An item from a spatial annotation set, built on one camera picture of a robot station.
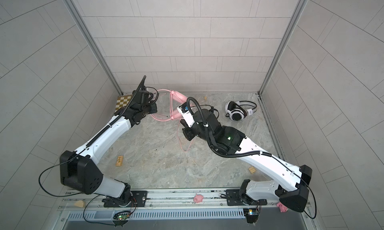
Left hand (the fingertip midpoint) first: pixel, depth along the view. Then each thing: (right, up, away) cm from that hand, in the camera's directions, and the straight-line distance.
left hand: (157, 101), depth 83 cm
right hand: (+16, -9, -20) cm, 27 cm away
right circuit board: (+48, -53, -15) cm, 73 cm away
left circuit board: (-10, -50, -19) cm, 55 cm away
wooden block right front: (+52, -37, -4) cm, 64 cm away
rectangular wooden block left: (-20, -33, -2) cm, 39 cm away
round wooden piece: (-32, -48, -14) cm, 60 cm away
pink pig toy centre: (+23, -46, -13) cm, 54 cm away
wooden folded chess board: (-31, +1, +23) cm, 39 cm away
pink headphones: (+13, +1, -8) cm, 15 cm away
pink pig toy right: (+62, -49, -16) cm, 81 cm away
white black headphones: (+49, -6, +13) cm, 51 cm away
